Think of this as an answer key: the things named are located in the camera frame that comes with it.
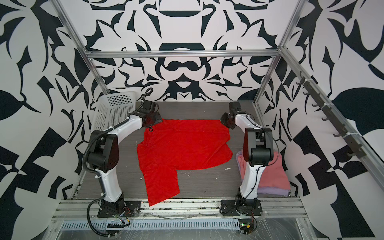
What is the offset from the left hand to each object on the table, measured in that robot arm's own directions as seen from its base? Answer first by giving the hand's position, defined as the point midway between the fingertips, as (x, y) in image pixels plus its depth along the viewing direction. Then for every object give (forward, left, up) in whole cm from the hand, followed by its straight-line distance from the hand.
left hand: (157, 115), depth 97 cm
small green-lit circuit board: (-58, -46, -12) cm, 75 cm away
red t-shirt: (-14, -14, -13) cm, 24 cm away
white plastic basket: (+17, +39, -11) cm, 43 cm away
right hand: (-1, -43, -4) cm, 43 cm away
